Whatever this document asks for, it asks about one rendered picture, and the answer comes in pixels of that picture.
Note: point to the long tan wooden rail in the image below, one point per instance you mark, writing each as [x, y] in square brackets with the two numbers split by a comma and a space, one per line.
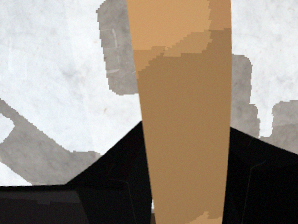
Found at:
[182, 56]

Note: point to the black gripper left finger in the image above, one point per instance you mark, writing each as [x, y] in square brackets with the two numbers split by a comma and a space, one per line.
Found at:
[113, 190]

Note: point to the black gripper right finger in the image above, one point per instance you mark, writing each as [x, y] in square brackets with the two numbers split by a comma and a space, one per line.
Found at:
[262, 182]

